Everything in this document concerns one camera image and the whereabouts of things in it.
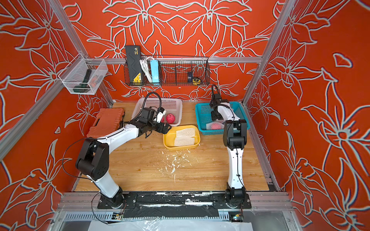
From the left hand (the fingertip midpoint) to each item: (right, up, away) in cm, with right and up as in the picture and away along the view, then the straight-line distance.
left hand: (166, 123), depth 91 cm
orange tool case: (-44, +2, +11) cm, 46 cm away
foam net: (+15, -6, +1) cm, 16 cm away
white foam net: (+12, -11, -1) cm, 16 cm away
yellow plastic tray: (+1, -10, +2) cm, 11 cm away
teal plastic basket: (+26, +5, +9) cm, 28 cm away
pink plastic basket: (+3, +13, +19) cm, 23 cm away
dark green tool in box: (-46, +22, -10) cm, 52 cm away
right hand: (+37, +4, +13) cm, 40 cm away
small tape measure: (+20, +28, +2) cm, 35 cm away
